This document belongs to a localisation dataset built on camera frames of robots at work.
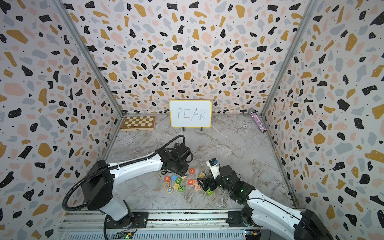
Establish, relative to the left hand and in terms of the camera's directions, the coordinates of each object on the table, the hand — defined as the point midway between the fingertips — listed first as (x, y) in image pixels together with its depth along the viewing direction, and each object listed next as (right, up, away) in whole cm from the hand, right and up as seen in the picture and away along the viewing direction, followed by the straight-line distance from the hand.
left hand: (187, 170), depth 83 cm
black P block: (-9, +11, +20) cm, 25 cm away
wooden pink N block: (+6, -10, 0) cm, 12 cm away
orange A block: (+2, -8, +2) cm, 8 cm away
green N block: (-3, -10, 0) cm, 10 cm away
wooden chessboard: (-39, +27, +29) cm, 56 cm away
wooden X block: (-11, -8, +1) cm, 14 cm away
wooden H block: (+5, -8, +2) cm, 9 cm away
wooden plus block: (+8, -4, +5) cm, 11 cm away
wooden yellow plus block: (-6, -9, 0) cm, 11 cm away
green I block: (+13, -12, -2) cm, 18 cm away
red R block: (+2, -3, +7) cm, 8 cm away
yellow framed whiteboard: (+1, +34, +23) cm, 41 cm away
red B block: (-12, -6, +4) cm, 14 cm away
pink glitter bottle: (+54, +24, +29) cm, 66 cm away
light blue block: (-8, -6, +4) cm, 11 cm away
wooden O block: (-10, -11, -1) cm, 15 cm away
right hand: (+10, -2, -4) cm, 11 cm away
